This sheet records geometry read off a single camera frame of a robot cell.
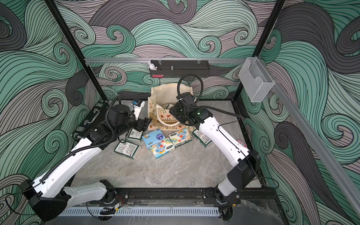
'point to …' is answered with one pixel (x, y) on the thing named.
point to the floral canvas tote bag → (162, 99)
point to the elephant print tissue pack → (181, 137)
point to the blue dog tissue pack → (153, 138)
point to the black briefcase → (95, 114)
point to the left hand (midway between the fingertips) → (145, 113)
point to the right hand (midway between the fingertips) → (168, 111)
